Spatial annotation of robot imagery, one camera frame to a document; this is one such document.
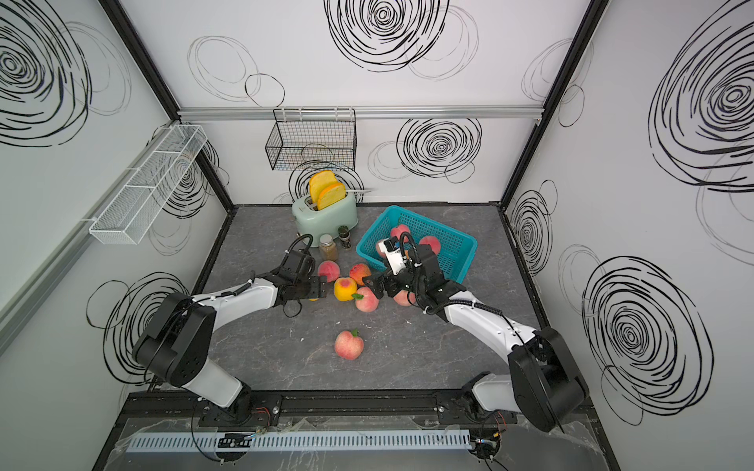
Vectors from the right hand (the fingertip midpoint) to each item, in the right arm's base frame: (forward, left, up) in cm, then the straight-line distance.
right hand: (376, 271), depth 81 cm
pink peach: (+7, +16, -10) cm, 20 cm away
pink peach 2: (+25, -7, -11) cm, 28 cm away
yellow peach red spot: (+1, +10, -11) cm, 15 cm away
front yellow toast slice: (+27, +18, +5) cm, 33 cm away
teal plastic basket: (+18, -27, -14) cm, 35 cm away
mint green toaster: (+22, +18, -3) cm, 29 cm away
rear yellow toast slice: (+33, +21, +4) cm, 39 cm away
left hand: (+3, +21, -14) cm, 25 cm away
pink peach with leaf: (-3, +4, -11) cm, 12 cm away
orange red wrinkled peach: (+7, +6, -11) cm, 14 cm away
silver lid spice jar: (+14, +17, -8) cm, 23 cm away
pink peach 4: (-17, +7, -11) cm, 21 cm away
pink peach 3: (-1, -1, +11) cm, 11 cm away
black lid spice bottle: (+19, +12, -8) cm, 24 cm away
